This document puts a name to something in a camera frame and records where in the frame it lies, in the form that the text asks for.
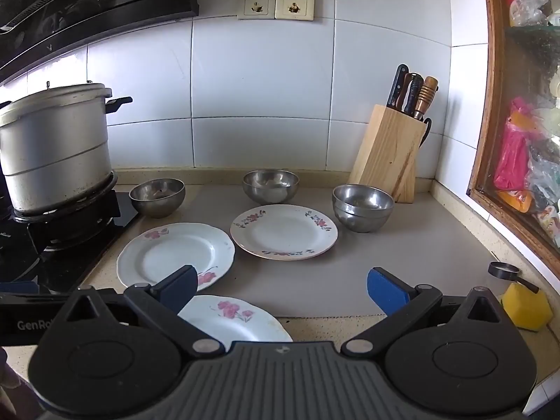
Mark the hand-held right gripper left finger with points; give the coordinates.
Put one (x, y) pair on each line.
(181, 286)

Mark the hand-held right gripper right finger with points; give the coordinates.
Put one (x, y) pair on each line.
(387, 291)

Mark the white plate with pink flowers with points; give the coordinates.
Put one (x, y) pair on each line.
(170, 253)
(245, 321)

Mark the steel bowl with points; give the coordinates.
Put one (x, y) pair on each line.
(363, 197)
(157, 203)
(271, 190)
(363, 226)

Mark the white plate with floral rim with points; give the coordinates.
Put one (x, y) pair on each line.
(284, 232)

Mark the person's left hand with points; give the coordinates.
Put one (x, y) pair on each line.
(11, 385)

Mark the black gas stove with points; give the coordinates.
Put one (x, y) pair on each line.
(87, 232)

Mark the wooden knife block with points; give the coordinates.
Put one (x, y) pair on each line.
(389, 153)

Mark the yellow sponge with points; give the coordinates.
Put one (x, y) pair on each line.
(525, 308)

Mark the orange packet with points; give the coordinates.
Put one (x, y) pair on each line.
(514, 201)

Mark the aluminium steamer pot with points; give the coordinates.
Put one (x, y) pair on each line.
(57, 157)

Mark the pink plastic bag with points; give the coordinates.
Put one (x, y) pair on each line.
(512, 148)

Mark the wooden framed glass cabinet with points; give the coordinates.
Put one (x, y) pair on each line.
(485, 118)

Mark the aluminium pot lid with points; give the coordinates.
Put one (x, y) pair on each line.
(48, 103)

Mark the black range hood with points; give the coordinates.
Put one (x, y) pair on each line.
(87, 4)

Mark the clear plastic bag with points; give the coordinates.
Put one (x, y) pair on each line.
(529, 6)

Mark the cream wall socket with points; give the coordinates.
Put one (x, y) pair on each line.
(257, 4)
(294, 4)

